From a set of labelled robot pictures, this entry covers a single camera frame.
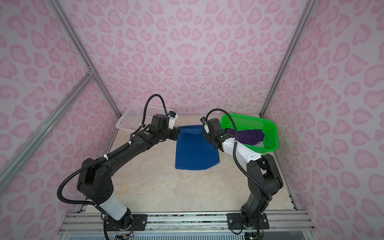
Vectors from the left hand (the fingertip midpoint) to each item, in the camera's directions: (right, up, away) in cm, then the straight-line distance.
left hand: (183, 129), depth 85 cm
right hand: (+16, +1, +6) cm, 17 cm away
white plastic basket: (-42, +7, +30) cm, 51 cm away
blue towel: (+5, -15, +12) cm, 20 cm away
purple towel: (+43, -5, +14) cm, 46 cm away
